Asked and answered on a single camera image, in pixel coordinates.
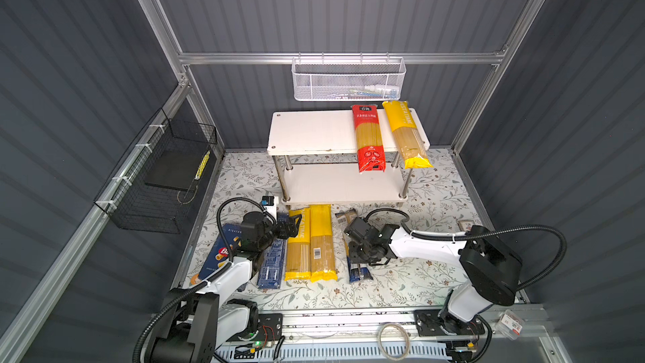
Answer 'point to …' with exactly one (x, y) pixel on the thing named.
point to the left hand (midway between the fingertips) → (292, 216)
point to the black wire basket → (153, 187)
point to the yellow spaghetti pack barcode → (317, 253)
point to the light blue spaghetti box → (270, 272)
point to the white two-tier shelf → (316, 159)
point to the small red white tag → (510, 324)
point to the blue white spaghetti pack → (357, 271)
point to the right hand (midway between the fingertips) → (354, 256)
